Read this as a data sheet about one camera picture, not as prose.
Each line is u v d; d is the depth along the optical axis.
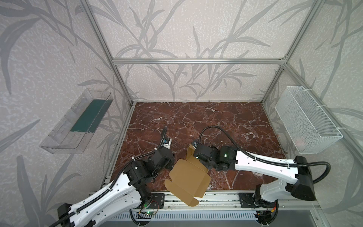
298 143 0.73
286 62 0.94
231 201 0.75
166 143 0.63
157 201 0.73
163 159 0.52
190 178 0.81
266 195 0.60
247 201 0.74
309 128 0.63
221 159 0.50
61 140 0.61
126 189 0.45
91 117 0.65
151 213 0.70
